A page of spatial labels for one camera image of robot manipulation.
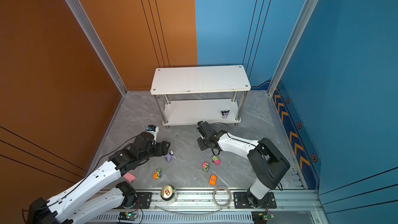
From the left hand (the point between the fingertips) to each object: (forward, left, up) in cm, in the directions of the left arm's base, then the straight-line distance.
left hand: (165, 142), depth 80 cm
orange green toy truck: (-13, +4, -10) cm, 17 cm away
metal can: (-23, -4, -1) cm, 23 cm away
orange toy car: (-15, -25, -9) cm, 31 cm away
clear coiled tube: (-26, -27, -11) cm, 39 cm away
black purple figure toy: (+20, -33, -1) cm, 38 cm away
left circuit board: (-30, +13, -13) cm, 36 cm away
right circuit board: (-30, -47, -12) cm, 57 cm away
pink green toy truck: (-6, -27, -8) cm, 29 cm away
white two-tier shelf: (+47, -27, -12) cm, 55 cm away
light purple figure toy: (-4, -1, -9) cm, 10 cm away
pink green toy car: (-8, -21, -10) cm, 25 cm away
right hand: (+5, -19, -9) cm, 21 cm away
